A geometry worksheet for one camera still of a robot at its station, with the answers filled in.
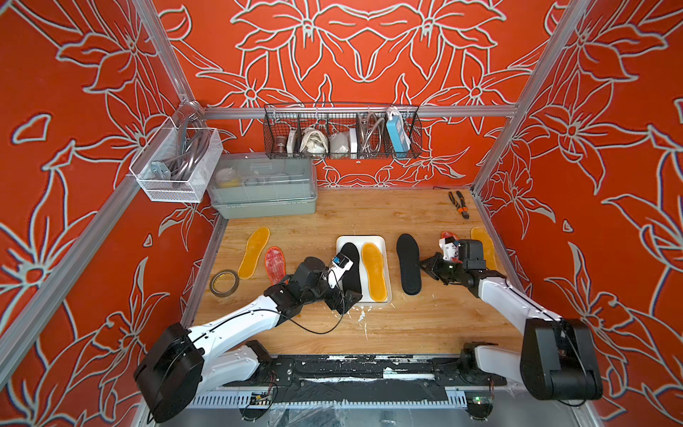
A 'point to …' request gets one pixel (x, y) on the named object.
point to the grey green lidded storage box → (244, 185)
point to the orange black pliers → (463, 209)
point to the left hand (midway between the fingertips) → (352, 285)
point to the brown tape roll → (227, 294)
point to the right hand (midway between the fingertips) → (413, 262)
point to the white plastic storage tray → (358, 240)
